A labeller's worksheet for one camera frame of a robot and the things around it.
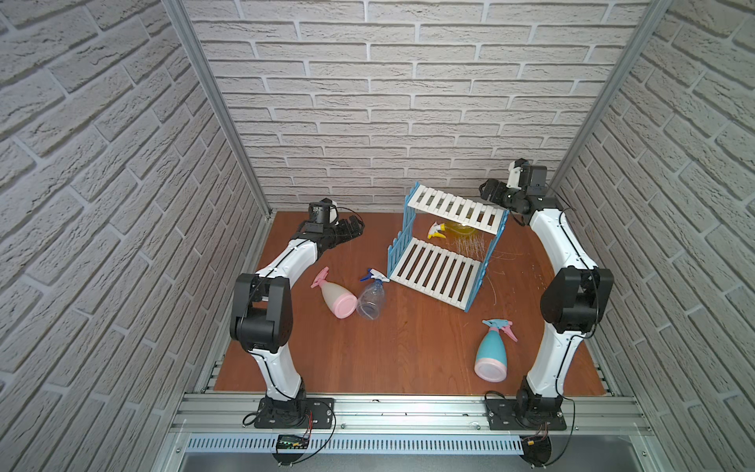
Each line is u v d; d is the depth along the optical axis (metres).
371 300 0.88
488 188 0.85
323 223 0.75
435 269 1.00
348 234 0.83
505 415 0.73
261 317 0.49
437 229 1.13
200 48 0.76
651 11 0.70
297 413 0.66
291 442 0.71
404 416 0.75
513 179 0.81
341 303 0.85
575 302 0.53
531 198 0.69
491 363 0.75
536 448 0.69
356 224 0.85
